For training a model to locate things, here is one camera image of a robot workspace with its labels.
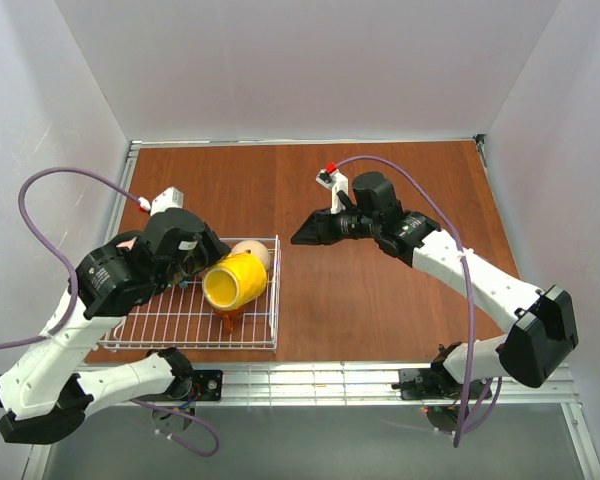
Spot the yellow enamel mug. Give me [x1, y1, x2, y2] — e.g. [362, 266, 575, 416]
[202, 253, 268, 311]

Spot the beige ceramic mug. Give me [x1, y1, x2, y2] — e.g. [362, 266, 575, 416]
[231, 239, 272, 271]

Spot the pink faceted mug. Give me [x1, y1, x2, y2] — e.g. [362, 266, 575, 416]
[116, 238, 135, 250]

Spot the brown mug black interior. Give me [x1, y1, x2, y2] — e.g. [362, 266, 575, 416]
[213, 306, 245, 334]

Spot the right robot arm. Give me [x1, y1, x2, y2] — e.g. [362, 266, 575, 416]
[291, 166, 578, 388]

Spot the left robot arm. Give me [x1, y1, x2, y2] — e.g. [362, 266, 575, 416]
[0, 207, 231, 445]

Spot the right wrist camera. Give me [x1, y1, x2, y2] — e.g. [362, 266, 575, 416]
[315, 163, 351, 214]

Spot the white wire dish rack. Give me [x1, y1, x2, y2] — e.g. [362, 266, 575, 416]
[100, 236, 281, 352]

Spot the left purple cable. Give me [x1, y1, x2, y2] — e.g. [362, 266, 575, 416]
[0, 167, 221, 457]

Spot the purple cable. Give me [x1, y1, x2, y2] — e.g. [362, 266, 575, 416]
[0, 167, 221, 457]
[337, 155, 504, 449]

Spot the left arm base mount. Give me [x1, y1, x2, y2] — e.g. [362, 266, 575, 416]
[181, 369, 224, 402]

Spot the aluminium frame rail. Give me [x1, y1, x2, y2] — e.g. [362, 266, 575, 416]
[28, 140, 600, 479]

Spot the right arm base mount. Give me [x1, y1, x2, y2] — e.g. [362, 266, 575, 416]
[391, 368, 463, 401]

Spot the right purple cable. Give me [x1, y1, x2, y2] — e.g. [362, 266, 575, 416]
[337, 155, 504, 449]

